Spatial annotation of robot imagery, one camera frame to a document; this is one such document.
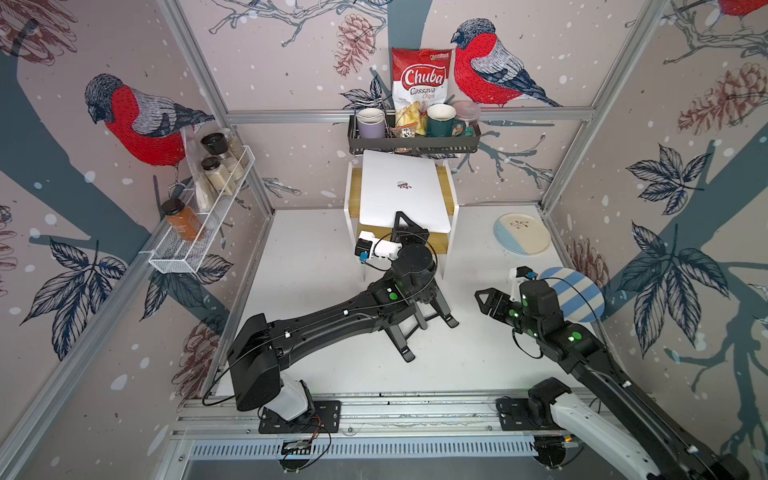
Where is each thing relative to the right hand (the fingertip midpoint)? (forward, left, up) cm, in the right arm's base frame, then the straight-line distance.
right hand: (482, 294), depth 79 cm
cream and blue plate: (+35, -24, -15) cm, 45 cm away
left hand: (+7, +20, +26) cm, 33 cm away
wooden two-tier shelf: (+17, +10, +1) cm, 20 cm away
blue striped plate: (+8, -36, -16) cm, 41 cm away
